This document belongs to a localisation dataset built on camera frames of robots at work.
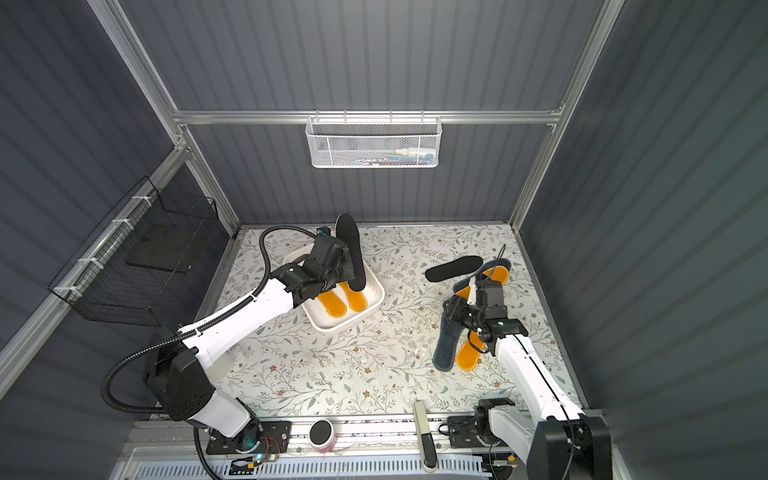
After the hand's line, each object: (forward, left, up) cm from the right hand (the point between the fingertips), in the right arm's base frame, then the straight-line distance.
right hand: (456, 306), depth 84 cm
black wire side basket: (+1, +82, +18) cm, 83 cm away
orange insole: (+5, +37, -10) cm, 39 cm away
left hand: (+7, +30, +10) cm, 32 cm away
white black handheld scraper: (-31, +10, -8) cm, 34 cm away
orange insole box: (+7, +30, -9) cm, 32 cm away
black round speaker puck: (-31, +35, -6) cm, 47 cm away
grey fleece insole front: (-7, +2, -11) cm, 13 cm away
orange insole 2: (-9, -4, -11) cm, 15 cm away
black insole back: (+25, -5, -15) cm, 29 cm away
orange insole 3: (+18, -18, -9) cm, 27 cm away
